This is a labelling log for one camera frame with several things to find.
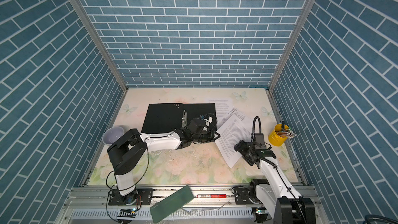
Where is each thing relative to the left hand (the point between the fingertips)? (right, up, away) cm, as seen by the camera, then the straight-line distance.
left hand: (221, 136), depth 83 cm
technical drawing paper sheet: (+15, +10, +22) cm, 29 cm away
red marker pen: (-5, -27, -10) cm, 29 cm away
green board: (-28, -30, -14) cm, 43 cm away
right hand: (+10, -7, +3) cm, 13 cm away
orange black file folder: (-36, +8, +22) cm, 43 cm away
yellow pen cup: (+31, -3, +3) cm, 31 cm away
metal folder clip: (-23, +7, +18) cm, 30 cm away
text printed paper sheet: (+9, 0, +13) cm, 16 cm away
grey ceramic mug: (-63, 0, +6) cm, 63 cm away
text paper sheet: (+4, +16, +29) cm, 33 cm away
